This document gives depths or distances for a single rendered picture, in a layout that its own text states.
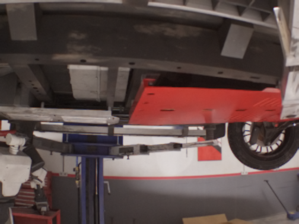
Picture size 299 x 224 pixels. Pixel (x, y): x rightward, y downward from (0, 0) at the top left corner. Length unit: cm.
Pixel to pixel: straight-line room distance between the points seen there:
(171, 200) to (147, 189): 57
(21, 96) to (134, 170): 406
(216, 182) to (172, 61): 510
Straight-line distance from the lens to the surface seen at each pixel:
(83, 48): 78
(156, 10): 87
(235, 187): 603
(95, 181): 279
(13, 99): 151
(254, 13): 61
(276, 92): 116
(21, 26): 81
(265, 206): 657
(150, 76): 97
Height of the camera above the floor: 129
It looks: 14 degrees up
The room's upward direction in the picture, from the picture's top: straight up
